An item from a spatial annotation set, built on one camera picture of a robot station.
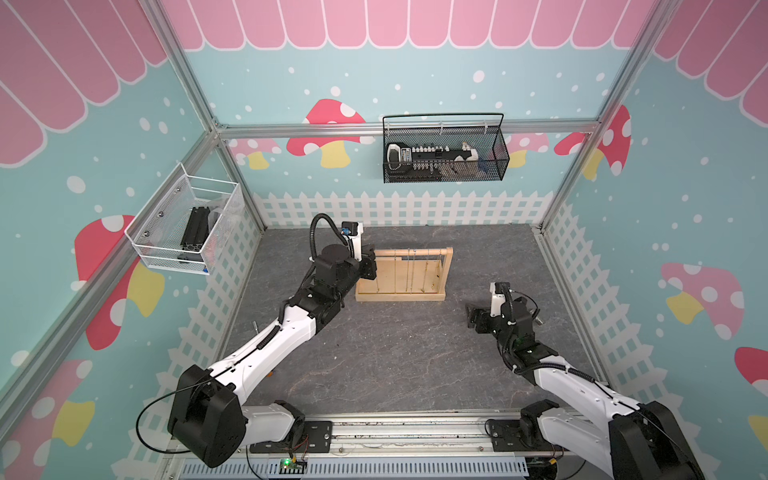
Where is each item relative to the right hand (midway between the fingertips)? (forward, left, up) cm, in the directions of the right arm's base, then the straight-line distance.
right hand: (477, 304), depth 88 cm
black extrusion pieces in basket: (+4, +71, +27) cm, 76 cm away
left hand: (+6, +29, +17) cm, 35 cm away
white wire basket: (+8, +75, +27) cm, 80 cm away
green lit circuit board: (-38, +51, -12) cm, 65 cm away
